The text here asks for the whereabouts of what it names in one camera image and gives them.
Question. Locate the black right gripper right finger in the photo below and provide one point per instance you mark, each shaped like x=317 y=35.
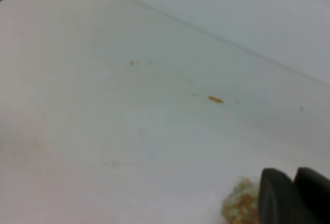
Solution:
x=313 y=188

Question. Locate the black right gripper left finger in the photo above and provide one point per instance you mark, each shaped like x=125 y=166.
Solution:
x=279 y=202

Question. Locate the green stained rag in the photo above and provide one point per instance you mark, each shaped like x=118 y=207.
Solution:
x=240 y=206

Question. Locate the small brown coffee stain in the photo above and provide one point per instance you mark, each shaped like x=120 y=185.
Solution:
x=215 y=99

